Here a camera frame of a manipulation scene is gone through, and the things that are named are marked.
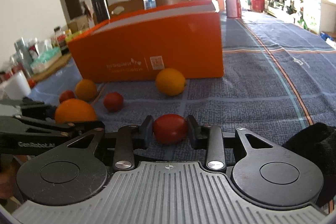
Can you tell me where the pink cylindrical canister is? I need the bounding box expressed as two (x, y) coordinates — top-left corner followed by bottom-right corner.
(225, 0), (242, 19)

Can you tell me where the operator hand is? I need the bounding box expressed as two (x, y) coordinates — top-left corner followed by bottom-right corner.
(0, 159), (21, 200)

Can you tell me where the black cloth bag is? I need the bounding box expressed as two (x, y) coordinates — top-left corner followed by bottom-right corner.
(282, 122), (336, 207)

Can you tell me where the large orange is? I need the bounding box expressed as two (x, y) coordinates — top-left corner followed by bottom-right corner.
(54, 98), (98, 123)

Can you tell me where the small red tomato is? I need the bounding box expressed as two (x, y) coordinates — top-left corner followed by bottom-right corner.
(103, 92), (123, 113)

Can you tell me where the teal tissue pack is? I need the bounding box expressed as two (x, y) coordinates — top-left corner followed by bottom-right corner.
(30, 47), (62, 75)

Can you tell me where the black thermos bottle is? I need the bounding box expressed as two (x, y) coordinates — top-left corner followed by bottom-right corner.
(91, 0), (110, 23)

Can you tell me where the yellow-green mug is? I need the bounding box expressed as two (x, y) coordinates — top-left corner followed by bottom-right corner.
(65, 28), (88, 43)

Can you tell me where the small orange far left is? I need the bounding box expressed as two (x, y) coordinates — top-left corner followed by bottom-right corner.
(75, 79), (97, 102)

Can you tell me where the lone orange behind bag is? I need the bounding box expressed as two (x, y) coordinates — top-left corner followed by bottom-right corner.
(155, 68), (186, 96)

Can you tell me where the white chest freezer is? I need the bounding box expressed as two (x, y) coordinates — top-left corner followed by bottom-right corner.
(303, 0), (336, 35)

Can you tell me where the white mug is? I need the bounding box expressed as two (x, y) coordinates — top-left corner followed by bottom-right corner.
(5, 71), (31, 100)

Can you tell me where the orange cardboard box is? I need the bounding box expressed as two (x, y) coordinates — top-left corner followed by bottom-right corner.
(68, 0), (224, 83)

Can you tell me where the blue checked tablecloth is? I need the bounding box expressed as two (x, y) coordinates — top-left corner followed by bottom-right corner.
(27, 10), (336, 162)

